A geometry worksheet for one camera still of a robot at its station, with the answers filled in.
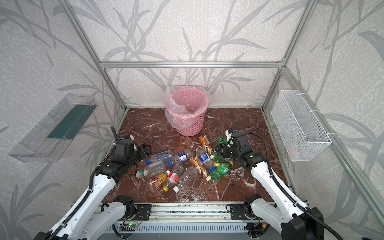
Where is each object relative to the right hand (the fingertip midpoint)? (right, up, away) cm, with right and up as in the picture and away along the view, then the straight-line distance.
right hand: (219, 143), depth 80 cm
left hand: (-38, -1, 0) cm, 38 cm away
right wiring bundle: (+17, -40, -9) cm, 44 cm away
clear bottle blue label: (-32, -9, +8) cm, 34 cm away
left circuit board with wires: (-43, -37, -8) cm, 57 cm away
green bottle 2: (+2, -16, +4) cm, 16 cm away
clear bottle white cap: (-18, -19, 0) cm, 26 cm away
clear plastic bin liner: (-22, +24, +25) cm, 41 cm away
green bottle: (-1, -8, -3) cm, 8 cm away
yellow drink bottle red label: (-33, -20, -2) cm, 39 cm away
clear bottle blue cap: (-21, -9, +9) cm, 25 cm away
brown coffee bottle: (-13, -12, +7) cm, 19 cm away
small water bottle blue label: (-8, -10, +9) cm, 16 cm away
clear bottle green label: (-37, -15, +5) cm, 41 cm away
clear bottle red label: (-26, -19, -1) cm, 32 cm away
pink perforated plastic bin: (-13, +6, +18) cm, 23 cm away
